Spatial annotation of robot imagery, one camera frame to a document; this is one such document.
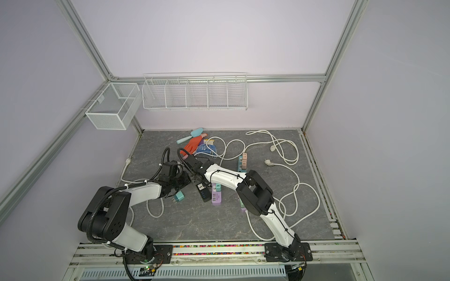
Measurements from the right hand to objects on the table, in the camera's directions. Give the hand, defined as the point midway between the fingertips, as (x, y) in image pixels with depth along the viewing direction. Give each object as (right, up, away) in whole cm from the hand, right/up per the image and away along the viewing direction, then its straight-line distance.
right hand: (197, 177), depth 94 cm
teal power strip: (+23, +10, +9) cm, 27 cm away
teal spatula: (-7, +25, +26) cm, 37 cm away
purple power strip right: (+24, -12, -11) cm, 29 cm away
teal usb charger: (-8, -8, -7) cm, 13 cm away
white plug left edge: (-46, +7, +14) cm, 49 cm away
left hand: (-2, -1, 0) cm, 2 cm away
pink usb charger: (+1, -1, -9) cm, 9 cm away
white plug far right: (+44, +15, +15) cm, 49 cm away
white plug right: (+39, +8, +8) cm, 41 cm away
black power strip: (+4, -7, -3) cm, 8 cm away
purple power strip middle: (+10, -9, -5) cm, 15 cm away
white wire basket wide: (+10, +48, +5) cm, 49 cm away
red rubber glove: (-6, +18, +16) cm, 25 cm away
